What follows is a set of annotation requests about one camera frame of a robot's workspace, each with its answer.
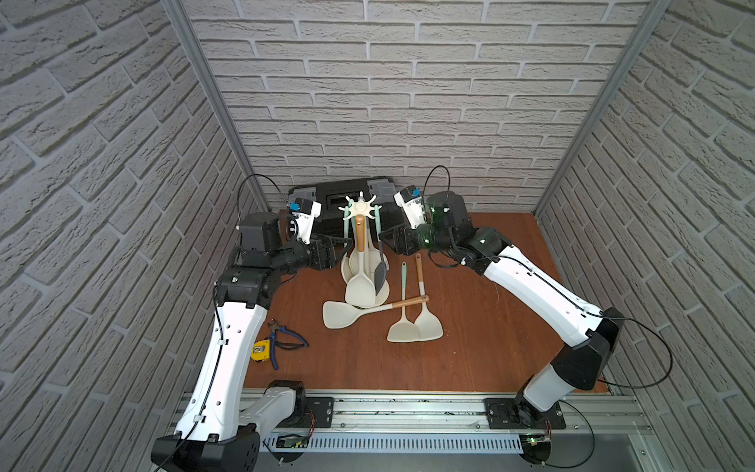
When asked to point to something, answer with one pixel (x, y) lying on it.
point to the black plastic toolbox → (334, 194)
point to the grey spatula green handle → (380, 271)
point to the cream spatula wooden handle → (429, 327)
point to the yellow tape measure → (261, 350)
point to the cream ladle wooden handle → (361, 290)
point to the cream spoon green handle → (346, 266)
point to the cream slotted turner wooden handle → (336, 314)
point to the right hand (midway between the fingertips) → (392, 231)
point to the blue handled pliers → (274, 327)
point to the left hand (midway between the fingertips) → (345, 236)
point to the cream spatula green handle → (403, 330)
